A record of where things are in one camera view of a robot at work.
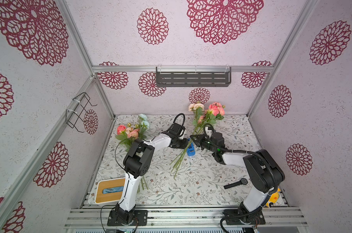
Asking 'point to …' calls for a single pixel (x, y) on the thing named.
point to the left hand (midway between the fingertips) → (186, 145)
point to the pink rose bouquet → (204, 115)
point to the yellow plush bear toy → (273, 198)
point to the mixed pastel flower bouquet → (127, 135)
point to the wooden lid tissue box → (109, 192)
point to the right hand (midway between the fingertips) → (189, 134)
